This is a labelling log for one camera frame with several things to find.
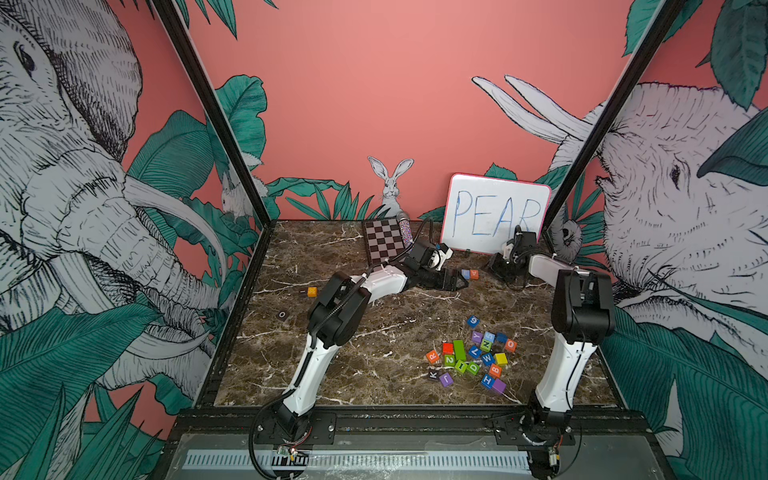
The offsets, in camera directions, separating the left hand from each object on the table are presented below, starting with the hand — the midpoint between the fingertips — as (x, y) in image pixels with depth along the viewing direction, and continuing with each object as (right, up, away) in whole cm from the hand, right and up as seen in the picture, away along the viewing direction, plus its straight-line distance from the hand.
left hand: (462, 281), depth 92 cm
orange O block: (+14, -19, -4) cm, 24 cm away
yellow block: (+9, -21, -8) cm, 25 cm away
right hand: (+10, +5, +11) cm, 16 cm away
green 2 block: (-6, -22, -8) cm, 24 cm away
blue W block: (+6, -22, -7) cm, 24 cm away
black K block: (-10, -25, -10) cm, 29 cm away
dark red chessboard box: (-26, +13, +19) cm, 35 cm away
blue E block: (+4, +1, +12) cm, 13 cm away
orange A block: (+7, +1, +12) cm, 14 cm away
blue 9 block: (+4, -13, +1) cm, 13 cm away
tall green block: (-1, -21, -4) cm, 21 cm away
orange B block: (+7, -25, -9) cm, 27 cm away
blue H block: (+5, -27, -11) cm, 29 cm away
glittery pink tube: (-17, +21, +25) cm, 37 cm away
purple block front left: (-7, -27, -10) cm, 29 cm away
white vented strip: (-28, -41, -22) cm, 54 cm away
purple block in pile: (+4, -17, -3) cm, 18 cm away
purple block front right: (+8, -28, -11) cm, 31 cm away
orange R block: (-10, -21, -6) cm, 25 cm away
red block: (-5, -20, -3) cm, 21 cm away
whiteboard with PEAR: (+10, +23, +12) cm, 28 cm away
